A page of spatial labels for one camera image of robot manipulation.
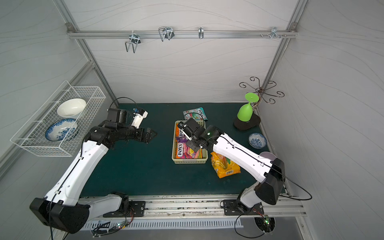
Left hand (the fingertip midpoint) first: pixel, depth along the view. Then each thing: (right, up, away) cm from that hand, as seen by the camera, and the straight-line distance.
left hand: (149, 131), depth 73 cm
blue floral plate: (-36, +2, -8) cm, 37 cm away
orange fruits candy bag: (+11, -1, +25) cm, 27 cm away
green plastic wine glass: (+52, +10, +13) cm, 54 cm away
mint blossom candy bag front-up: (+25, +10, +40) cm, 49 cm away
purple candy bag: (+16, -4, +1) cm, 17 cm away
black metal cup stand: (+58, +1, +33) cm, 67 cm away
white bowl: (-38, +12, -1) cm, 40 cm away
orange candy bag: (+16, -14, +17) cm, 27 cm away
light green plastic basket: (+18, -18, +13) cm, 29 cm away
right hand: (+23, -3, +3) cm, 23 cm away
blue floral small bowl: (+65, -9, +25) cm, 70 cm away
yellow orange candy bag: (+39, -21, +11) cm, 46 cm away
